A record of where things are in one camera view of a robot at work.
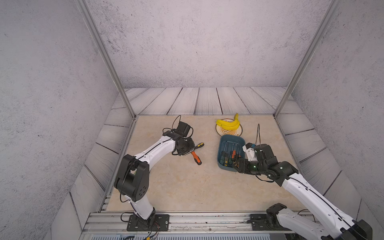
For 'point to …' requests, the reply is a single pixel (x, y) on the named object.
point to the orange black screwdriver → (196, 158)
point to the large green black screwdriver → (222, 158)
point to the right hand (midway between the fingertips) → (236, 166)
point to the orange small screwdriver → (234, 153)
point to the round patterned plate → (221, 131)
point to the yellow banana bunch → (229, 125)
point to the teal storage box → (230, 147)
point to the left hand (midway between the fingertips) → (196, 149)
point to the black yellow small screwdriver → (200, 145)
